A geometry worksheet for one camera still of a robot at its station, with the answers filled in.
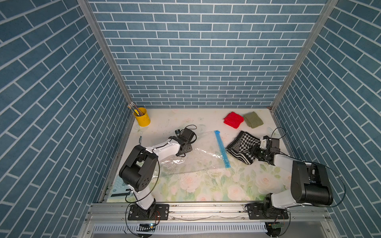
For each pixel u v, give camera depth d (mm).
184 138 743
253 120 1111
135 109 1014
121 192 770
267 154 716
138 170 468
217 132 1052
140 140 1016
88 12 713
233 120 1083
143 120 1050
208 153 915
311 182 449
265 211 682
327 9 713
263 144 846
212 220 723
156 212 728
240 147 938
